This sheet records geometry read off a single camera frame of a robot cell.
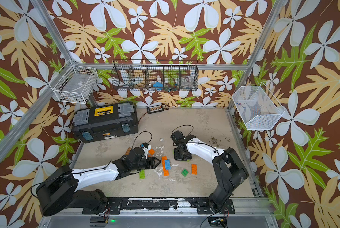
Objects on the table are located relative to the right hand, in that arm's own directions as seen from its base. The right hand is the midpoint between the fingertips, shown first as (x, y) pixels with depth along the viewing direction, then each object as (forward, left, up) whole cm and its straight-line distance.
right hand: (177, 158), depth 89 cm
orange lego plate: (-7, -10, -2) cm, 12 cm away
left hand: (-3, +11, +4) cm, 13 cm away
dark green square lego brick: (-9, -4, -2) cm, 10 cm away
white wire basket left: (+34, +63, +32) cm, 79 cm away
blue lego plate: (-4, +6, -2) cm, 7 cm away
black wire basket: (+48, +15, +29) cm, 58 cm away
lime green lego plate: (-10, +22, -2) cm, 24 cm away
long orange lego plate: (-8, +7, -3) cm, 11 cm away
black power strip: (+45, +18, -2) cm, 48 cm away
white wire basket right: (+19, -48, +24) cm, 57 cm away
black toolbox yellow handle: (+18, +47, +14) cm, 52 cm away
